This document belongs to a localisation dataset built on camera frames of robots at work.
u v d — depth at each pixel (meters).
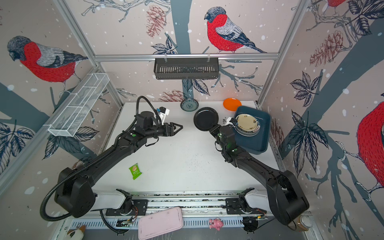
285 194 0.41
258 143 0.95
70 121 0.71
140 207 0.73
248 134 0.98
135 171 0.85
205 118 0.86
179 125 0.73
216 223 0.67
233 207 0.73
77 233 0.67
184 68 1.07
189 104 1.21
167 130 0.68
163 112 0.72
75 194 0.40
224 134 0.62
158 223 0.68
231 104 1.21
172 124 0.70
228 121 0.76
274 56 0.92
